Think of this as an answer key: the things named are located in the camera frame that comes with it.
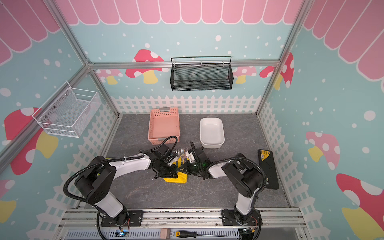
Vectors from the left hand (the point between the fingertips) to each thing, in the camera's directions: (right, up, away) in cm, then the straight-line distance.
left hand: (176, 179), depth 86 cm
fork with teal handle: (+3, +15, +11) cm, 19 cm away
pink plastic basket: (-14, +34, +29) cm, 47 cm away
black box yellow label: (+56, +9, +8) cm, 57 cm away
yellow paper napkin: (+4, +1, -1) cm, 4 cm away
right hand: (0, +5, +1) cm, 6 cm away
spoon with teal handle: (+1, +14, +11) cm, 18 cm away
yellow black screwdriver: (+10, -20, -17) cm, 28 cm away
